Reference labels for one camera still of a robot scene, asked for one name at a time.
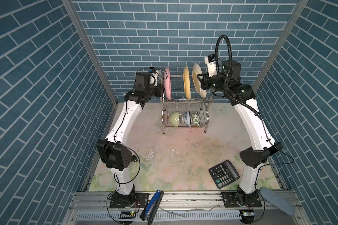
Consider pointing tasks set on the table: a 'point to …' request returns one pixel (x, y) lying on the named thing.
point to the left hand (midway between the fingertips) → (163, 86)
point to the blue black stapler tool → (149, 213)
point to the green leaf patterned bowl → (195, 118)
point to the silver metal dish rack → (184, 113)
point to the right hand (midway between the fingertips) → (196, 73)
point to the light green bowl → (174, 118)
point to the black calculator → (223, 174)
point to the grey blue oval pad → (282, 205)
